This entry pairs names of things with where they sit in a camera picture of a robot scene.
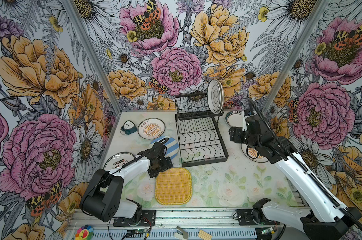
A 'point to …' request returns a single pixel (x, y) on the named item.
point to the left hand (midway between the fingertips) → (164, 173)
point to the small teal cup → (128, 128)
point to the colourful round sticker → (85, 232)
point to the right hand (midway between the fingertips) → (236, 135)
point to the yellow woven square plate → (173, 186)
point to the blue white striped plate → (172, 147)
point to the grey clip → (181, 234)
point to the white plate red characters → (117, 160)
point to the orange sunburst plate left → (151, 128)
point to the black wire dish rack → (201, 135)
